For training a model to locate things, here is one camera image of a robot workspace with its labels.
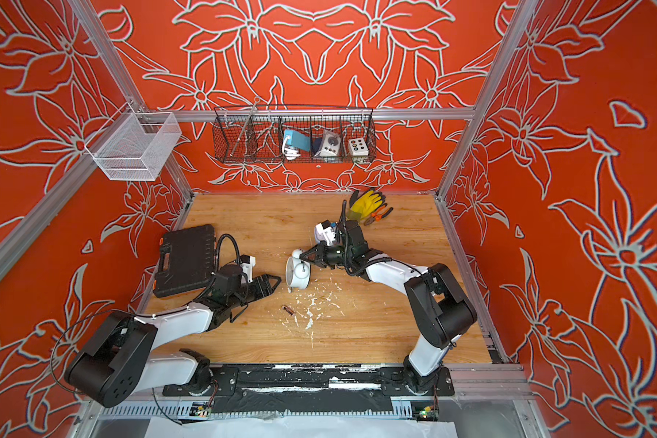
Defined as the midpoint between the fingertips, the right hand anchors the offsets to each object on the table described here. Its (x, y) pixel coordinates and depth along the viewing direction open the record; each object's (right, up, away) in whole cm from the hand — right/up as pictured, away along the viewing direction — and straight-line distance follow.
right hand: (297, 259), depth 81 cm
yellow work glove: (+25, +17, +33) cm, 45 cm away
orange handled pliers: (+30, +14, +30) cm, 44 cm away
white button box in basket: (+20, +38, +14) cm, 45 cm away
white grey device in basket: (+10, +37, +10) cm, 40 cm away
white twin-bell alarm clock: (0, -4, +1) cm, 4 cm away
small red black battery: (-3, -18, +5) cm, 19 cm away
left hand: (-8, -8, +7) cm, 14 cm away
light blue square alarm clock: (+7, +8, +1) cm, 11 cm away
